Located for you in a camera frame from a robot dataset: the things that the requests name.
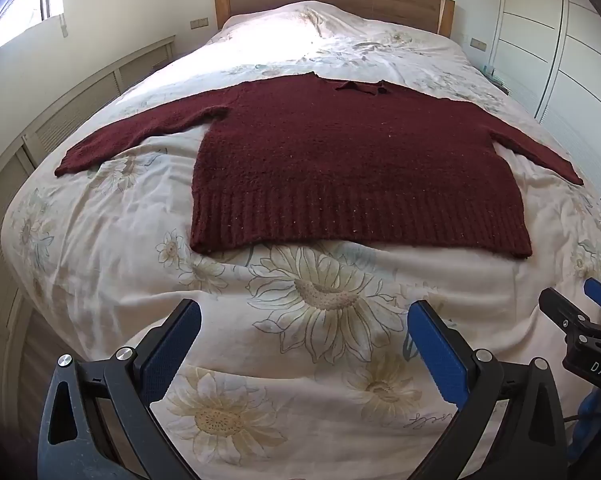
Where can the dark red knit sweater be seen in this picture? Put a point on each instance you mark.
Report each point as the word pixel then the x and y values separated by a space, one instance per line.
pixel 330 170

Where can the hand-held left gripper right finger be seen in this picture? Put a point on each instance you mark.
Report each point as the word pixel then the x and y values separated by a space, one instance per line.
pixel 438 355

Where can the white louvred cabinet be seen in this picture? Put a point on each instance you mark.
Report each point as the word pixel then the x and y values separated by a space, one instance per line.
pixel 55 120

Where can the small things on nightstand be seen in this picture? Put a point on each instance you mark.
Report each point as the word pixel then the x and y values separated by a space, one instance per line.
pixel 495 77

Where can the beige wall switch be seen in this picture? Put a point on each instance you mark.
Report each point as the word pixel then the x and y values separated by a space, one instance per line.
pixel 478 43
pixel 199 23

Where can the white floral bedspread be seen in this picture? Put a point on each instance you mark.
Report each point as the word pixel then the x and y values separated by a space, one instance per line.
pixel 300 310

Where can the white wardrobe doors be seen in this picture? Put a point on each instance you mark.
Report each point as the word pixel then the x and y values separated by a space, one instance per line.
pixel 555 50

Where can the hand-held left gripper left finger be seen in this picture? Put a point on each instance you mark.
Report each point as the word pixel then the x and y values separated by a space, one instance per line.
pixel 173 347

